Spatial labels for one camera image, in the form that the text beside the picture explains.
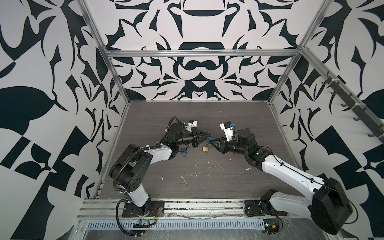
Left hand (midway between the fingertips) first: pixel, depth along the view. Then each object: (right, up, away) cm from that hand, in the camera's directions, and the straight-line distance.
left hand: (213, 132), depth 76 cm
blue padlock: (-1, -4, +1) cm, 4 cm away
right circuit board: (+27, -44, -4) cm, 51 cm away
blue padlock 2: (-16, -13, +18) cm, 27 cm away
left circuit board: (-33, -40, -8) cm, 52 cm away
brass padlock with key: (-2, -12, +19) cm, 22 cm away
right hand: (-1, -4, +1) cm, 5 cm away
